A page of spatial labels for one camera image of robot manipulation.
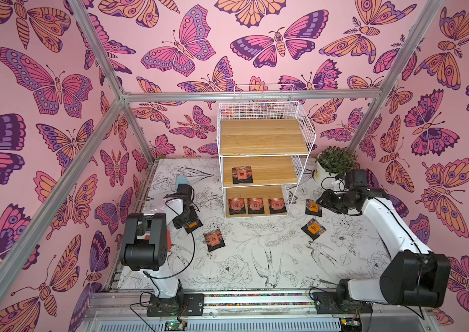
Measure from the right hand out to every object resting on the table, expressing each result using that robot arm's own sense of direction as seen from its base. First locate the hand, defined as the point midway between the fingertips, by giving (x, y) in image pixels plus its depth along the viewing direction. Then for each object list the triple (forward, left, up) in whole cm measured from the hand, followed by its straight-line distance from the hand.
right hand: (317, 202), depth 84 cm
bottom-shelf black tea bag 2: (+6, +25, -14) cm, 29 cm away
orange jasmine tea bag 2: (+6, -3, -15) cm, 16 cm away
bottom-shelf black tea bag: (+5, +34, -13) cm, 37 cm away
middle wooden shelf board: (+9, +21, +9) cm, 25 cm away
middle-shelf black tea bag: (+6, +31, +10) cm, 33 cm away
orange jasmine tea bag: (-5, +53, -13) cm, 55 cm away
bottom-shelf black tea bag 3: (+6, +15, -12) cm, 20 cm away
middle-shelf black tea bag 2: (-11, +43, -14) cm, 47 cm away
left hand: (-1, +55, -14) cm, 57 cm away
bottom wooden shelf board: (+15, +24, -14) cm, 31 cm away
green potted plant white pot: (+19, -10, +4) cm, 22 cm away
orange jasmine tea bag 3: (-5, -1, -14) cm, 15 cm away
